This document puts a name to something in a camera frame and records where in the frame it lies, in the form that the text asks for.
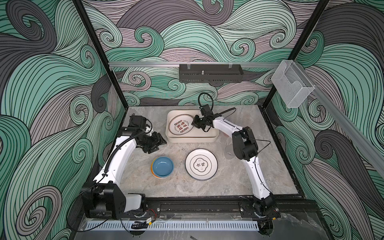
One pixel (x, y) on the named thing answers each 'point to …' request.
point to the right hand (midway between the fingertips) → (191, 122)
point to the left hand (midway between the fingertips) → (163, 143)
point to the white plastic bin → (196, 135)
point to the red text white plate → (181, 124)
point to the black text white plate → (201, 164)
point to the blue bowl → (162, 167)
